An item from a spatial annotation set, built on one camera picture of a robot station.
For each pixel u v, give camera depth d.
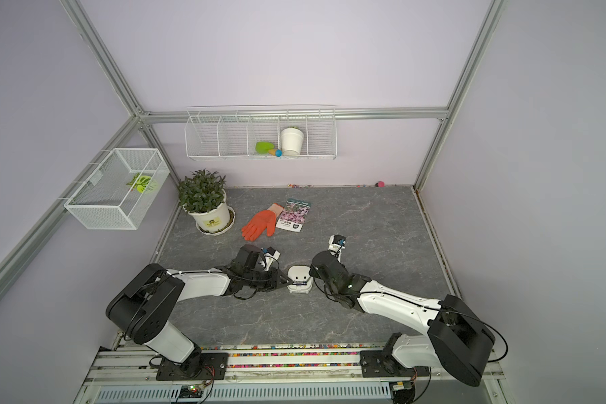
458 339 0.41
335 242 0.74
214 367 0.73
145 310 0.46
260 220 1.10
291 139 0.92
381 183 1.24
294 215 1.09
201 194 0.91
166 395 0.77
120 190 0.83
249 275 0.76
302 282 0.87
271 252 0.86
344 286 0.62
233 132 0.99
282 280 0.85
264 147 1.00
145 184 0.82
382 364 0.65
